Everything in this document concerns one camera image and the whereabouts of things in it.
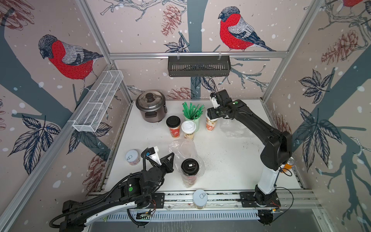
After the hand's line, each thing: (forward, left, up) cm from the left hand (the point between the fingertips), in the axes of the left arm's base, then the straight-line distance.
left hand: (177, 153), depth 71 cm
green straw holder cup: (+31, -7, -6) cm, 33 cm away
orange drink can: (-3, -60, -9) cm, 61 cm away
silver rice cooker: (+32, +19, -1) cm, 37 cm away
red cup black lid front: (-7, -6, 0) cm, 10 cm away
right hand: (+28, -21, 0) cm, 35 cm away
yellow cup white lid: (+16, -5, -1) cm, 17 cm away
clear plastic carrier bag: (+4, -3, -4) cm, 7 cm away
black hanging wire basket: (+63, -13, +10) cm, 65 cm away
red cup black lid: (+20, +4, -1) cm, 20 cm away
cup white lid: (+23, -19, -7) cm, 31 cm away
